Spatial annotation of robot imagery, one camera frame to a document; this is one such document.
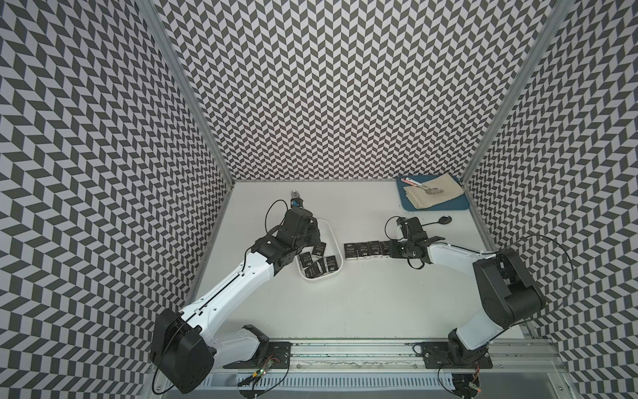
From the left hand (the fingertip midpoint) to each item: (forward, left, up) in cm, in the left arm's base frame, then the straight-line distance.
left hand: (313, 230), depth 80 cm
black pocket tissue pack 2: (+2, -17, -17) cm, 24 cm away
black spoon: (+15, -52, -16) cm, 56 cm away
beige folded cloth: (+32, -55, -15) cm, 66 cm away
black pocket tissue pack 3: (+2, -22, -16) cm, 27 cm away
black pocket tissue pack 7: (-7, +1, -15) cm, 17 cm away
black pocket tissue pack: (+2, -13, -17) cm, 21 cm away
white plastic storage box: (+8, -4, -15) cm, 17 cm away
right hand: (+2, -29, -18) cm, 34 cm away
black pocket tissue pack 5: (+2, -1, -16) cm, 17 cm away
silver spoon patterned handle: (+31, +11, -17) cm, 37 cm away
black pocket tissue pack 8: (-4, -6, -16) cm, 17 cm away
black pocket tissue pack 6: (-2, +4, -16) cm, 17 cm away
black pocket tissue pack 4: (+2, -26, -16) cm, 31 cm away
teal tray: (+25, -62, -16) cm, 69 cm away
